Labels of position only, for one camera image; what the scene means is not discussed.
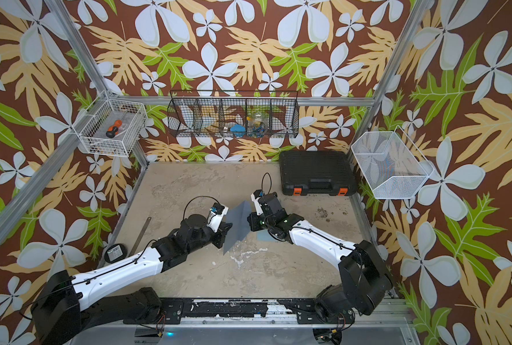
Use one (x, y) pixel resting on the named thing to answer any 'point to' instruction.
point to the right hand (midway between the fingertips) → (247, 217)
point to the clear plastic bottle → (259, 129)
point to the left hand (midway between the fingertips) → (232, 222)
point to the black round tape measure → (115, 252)
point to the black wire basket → (249, 114)
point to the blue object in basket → (238, 130)
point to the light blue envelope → (264, 236)
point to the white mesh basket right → (391, 166)
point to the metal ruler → (140, 234)
